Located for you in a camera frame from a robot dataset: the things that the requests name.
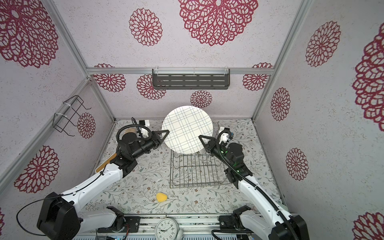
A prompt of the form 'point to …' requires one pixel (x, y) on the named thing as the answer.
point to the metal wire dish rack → (198, 169)
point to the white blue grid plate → (185, 124)
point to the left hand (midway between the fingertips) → (169, 133)
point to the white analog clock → (166, 229)
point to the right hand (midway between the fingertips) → (199, 135)
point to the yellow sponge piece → (161, 197)
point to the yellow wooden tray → (102, 166)
